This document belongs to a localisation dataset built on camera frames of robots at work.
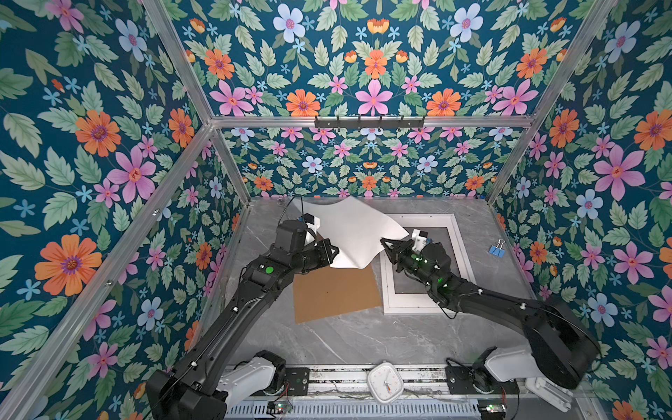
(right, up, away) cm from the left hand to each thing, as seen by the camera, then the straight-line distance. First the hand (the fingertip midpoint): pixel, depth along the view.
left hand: (344, 244), depth 70 cm
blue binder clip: (+59, -5, +31) cm, 67 cm away
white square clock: (+11, -38, +1) cm, 40 cm away
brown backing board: (-5, -19, +22) cm, 29 cm away
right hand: (+10, +1, +7) cm, 12 cm away
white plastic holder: (+58, -42, 0) cm, 72 cm away
